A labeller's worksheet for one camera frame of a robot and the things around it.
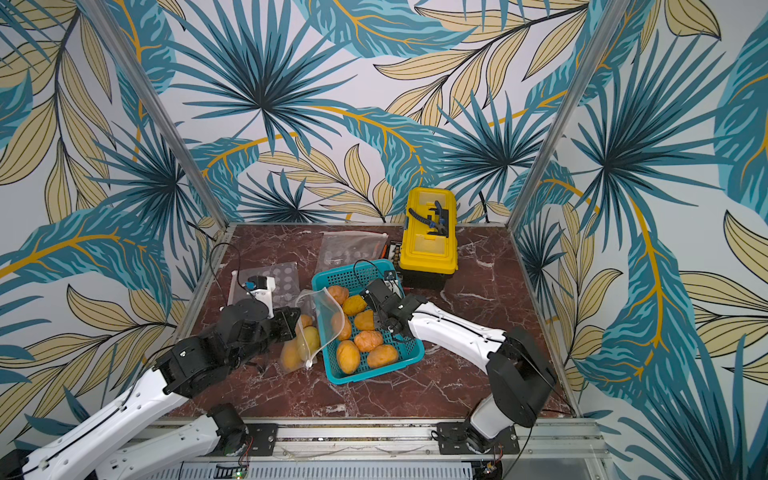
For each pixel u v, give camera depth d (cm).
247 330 49
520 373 43
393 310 63
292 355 80
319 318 84
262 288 60
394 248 110
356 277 97
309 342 80
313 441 75
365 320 88
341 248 109
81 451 40
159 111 85
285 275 104
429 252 90
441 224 95
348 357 81
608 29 71
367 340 85
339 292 95
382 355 82
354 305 93
